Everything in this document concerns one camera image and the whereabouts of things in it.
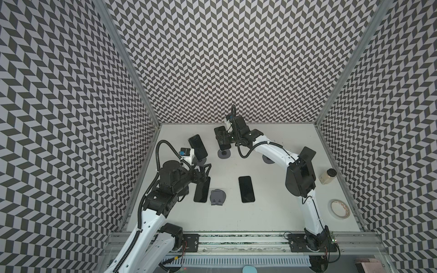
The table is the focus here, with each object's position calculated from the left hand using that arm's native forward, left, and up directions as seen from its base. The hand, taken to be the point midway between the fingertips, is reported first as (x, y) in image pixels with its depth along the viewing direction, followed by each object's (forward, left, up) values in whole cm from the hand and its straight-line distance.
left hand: (204, 165), depth 73 cm
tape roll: (-12, -66, -24) cm, 72 cm away
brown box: (-35, -65, -18) cm, 76 cm away
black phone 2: (-1, -20, -23) cm, 31 cm away
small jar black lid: (+3, -63, -13) cm, 64 cm away
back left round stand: (+13, +5, -19) cm, 23 cm away
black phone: (+15, -8, +1) cm, 17 cm away
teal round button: (-35, -19, -20) cm, 45 cm away
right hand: (+20, -7, -7) cm, 23 cm away
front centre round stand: (-7, -5, -20) cm, 22 cm away
